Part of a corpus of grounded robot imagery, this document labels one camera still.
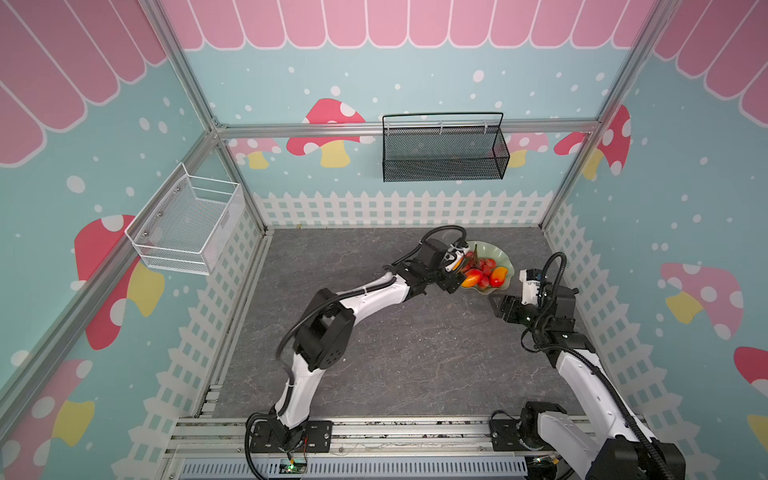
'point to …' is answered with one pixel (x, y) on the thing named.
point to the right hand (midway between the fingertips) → (499, 296)
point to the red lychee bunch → (473, 262)
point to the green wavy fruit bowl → (488, 250)
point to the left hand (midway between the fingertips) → (454, 268)
